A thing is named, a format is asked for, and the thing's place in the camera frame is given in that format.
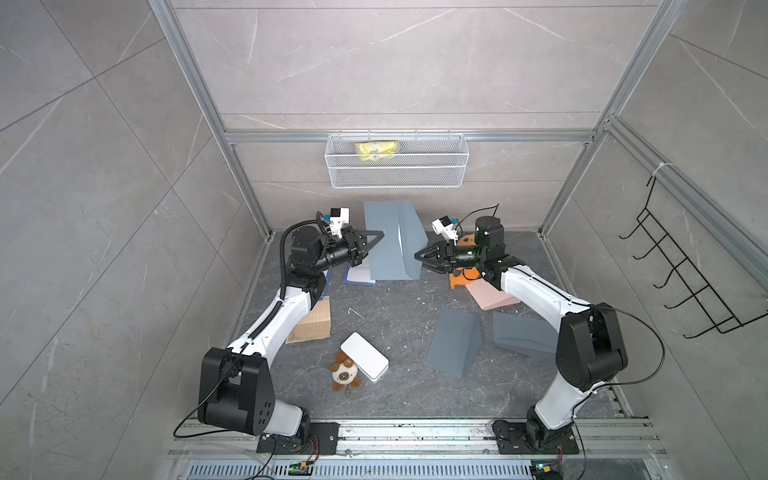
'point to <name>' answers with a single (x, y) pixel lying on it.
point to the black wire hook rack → (722, 320)
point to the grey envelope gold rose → (455, 340)
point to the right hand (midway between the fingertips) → (419, 261)
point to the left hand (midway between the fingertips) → (386, 232)
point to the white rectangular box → (366, 356)
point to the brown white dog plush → (344, 371)
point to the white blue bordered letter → (328, 274)
